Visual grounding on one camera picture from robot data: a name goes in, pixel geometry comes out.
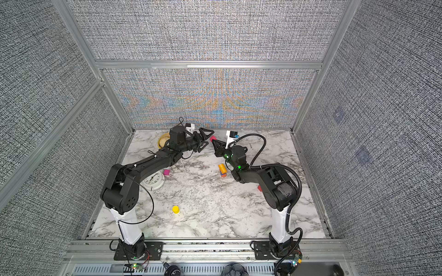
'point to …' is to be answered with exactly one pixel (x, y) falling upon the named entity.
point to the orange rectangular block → (224, 175)
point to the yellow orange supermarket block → (223, 168)
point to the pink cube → (213, 137)
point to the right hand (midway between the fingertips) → (213, 139)
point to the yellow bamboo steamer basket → (164, 138)
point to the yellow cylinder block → (175, 209)
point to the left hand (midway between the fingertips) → (212, 136)
